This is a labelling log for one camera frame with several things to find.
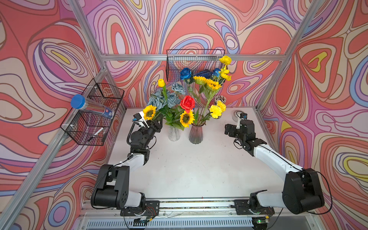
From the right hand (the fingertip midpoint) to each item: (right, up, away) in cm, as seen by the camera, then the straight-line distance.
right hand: (231, 129), depth 88 cm
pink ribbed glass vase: (-22, -3, +2) cm, 22 cm away
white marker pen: (-75, 0, -14) cm, 76 cm away
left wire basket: (-80, +2, -17) cm, 82 cm away
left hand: (-41, +8, -12) cm, 43 cm away
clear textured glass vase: (-37, -3, +7) cm, 38 cm away
